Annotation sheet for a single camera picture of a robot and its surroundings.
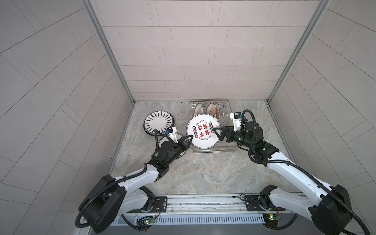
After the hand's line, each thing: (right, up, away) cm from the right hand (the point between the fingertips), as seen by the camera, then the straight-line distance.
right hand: (217, 130), depth 73 cm
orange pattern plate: (0, +11, +26) cm, 29 cm away
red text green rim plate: (-8, +2, +5) cm, 10 cm away
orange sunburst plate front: (-9, +11, +27) cm, 31 cm away
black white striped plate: (-36, +3, +29) cm, 47 cm away
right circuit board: (+25, -42, -5) cm, 49 cm away
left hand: (-10, -4, +3) cm, 11 cm away
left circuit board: (-32, -40, -9) cm, 52 cm away
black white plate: (-25, -3, -3) cm, 25 cm away
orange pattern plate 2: (+3, +10, +19) cm, 22 cm away
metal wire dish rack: (+10, +11, +38) cm, 41 cm away
